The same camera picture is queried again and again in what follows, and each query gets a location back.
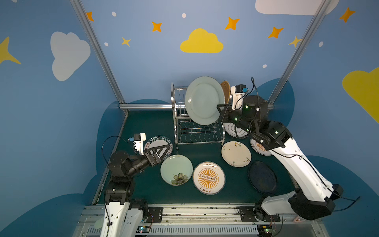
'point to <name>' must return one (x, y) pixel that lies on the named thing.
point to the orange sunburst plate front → (208, 177)
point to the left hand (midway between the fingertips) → (168, 149)
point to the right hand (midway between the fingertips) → (220, 104)
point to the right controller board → (265, 230)
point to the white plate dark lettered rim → (159, 140)
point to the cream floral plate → (236, 154)
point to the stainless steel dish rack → (188, 131)
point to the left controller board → (143, 229)
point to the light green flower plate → (176, 170)
